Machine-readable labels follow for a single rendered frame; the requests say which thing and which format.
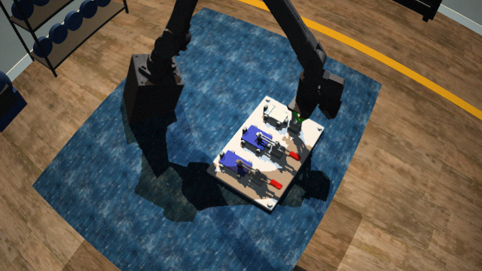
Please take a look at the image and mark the blue rectangular block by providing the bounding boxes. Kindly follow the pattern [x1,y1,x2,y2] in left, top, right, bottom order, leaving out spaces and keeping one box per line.
[241,125,273,153]
[219,150,253,178]

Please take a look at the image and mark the white fixture plate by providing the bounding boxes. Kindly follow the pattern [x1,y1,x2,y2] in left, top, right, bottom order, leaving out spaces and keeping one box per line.
[206,96,324,212]

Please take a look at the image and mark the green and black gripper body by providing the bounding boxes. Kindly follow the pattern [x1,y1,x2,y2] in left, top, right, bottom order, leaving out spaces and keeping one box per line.
[288,87,316,119]

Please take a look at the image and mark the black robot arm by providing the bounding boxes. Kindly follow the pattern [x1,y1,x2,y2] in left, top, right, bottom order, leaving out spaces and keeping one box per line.
[139,0,345,120]

